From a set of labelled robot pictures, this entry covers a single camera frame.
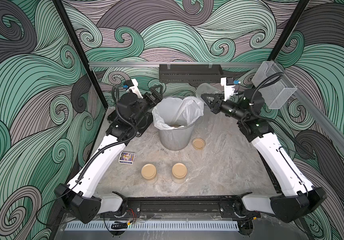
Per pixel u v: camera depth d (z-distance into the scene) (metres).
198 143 0.98
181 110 0.92
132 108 0.47
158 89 0.62
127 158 0.90
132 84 0.57
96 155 0.42
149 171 0.76
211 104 0.59
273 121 0.48
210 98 0.61
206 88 0.62
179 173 0.76
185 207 0.77
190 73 0.99
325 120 0.60
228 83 0.54
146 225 0.70
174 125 0.73
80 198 0.37
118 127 0.48
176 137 0.84
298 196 0.37
